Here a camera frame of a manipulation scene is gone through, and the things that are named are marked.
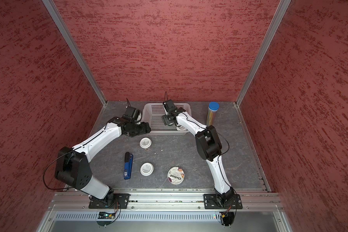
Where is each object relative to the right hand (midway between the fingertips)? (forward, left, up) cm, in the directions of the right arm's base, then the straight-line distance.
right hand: (170, 119), depth 100 cm
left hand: (-14, +15, +5) cm, 22 cm away
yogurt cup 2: (-34, +13, -1) cm, 37 cm away
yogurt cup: (-18, +16, -1) cm, 24 cm away
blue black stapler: (-27, +26, -5) cm, 38 cm away
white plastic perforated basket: (+10, +15, -5) cm, 19 cm away
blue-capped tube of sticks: (0, -29, +10) cm, 30 cm away
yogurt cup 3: (-8, -7, 0) cm, 11 cm away
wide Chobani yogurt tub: (-38, -3, -3) cm, 38 cm away
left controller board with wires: (-55, +34, -8) cm, 65 cm away
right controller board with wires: (-57, -29, -9) cm, 64 cm away
